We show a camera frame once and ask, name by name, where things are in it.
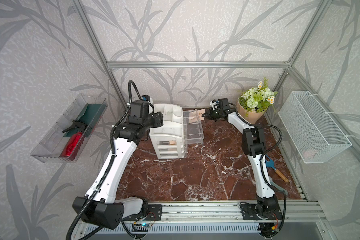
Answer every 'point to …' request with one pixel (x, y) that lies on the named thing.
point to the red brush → (73, 146)
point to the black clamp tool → (76, 124)
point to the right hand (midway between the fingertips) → (201, 114)
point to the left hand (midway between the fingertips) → (158, 115)
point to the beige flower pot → (250, 116)
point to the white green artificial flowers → (257, 99)
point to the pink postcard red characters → (198, 113)
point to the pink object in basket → (308, 154)
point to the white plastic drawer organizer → (167, 139)
